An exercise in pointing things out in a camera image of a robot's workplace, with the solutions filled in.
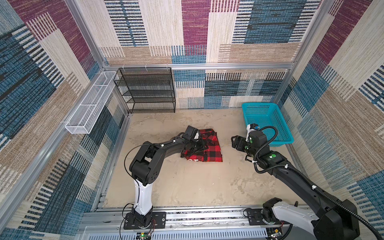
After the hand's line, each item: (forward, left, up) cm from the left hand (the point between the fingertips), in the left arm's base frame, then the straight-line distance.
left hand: (208, 146), depth 94 cm
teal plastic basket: (+28, -47, -1) cm, 55 cm away
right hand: (-5, -14, +12) cm, 20 cm away
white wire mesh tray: (+1, +61, +28) cm, 67 cm away
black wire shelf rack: (+40, +38, +14) cm, 57 cm away
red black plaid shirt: (-4, -2, -2) cm, 5 cm away
